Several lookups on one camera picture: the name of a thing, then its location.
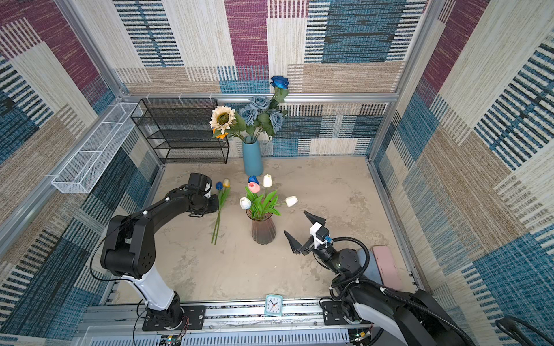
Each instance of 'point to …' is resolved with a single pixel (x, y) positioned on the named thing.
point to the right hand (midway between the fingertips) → (295, 222)
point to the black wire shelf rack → (179, 130)
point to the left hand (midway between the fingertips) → (217, 203)
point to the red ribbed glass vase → (264, 230)
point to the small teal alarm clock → (273, 305)
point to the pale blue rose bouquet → (257, 117)
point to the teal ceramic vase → (252, 158)
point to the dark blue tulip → (218, 186)
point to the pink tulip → (254, 198)
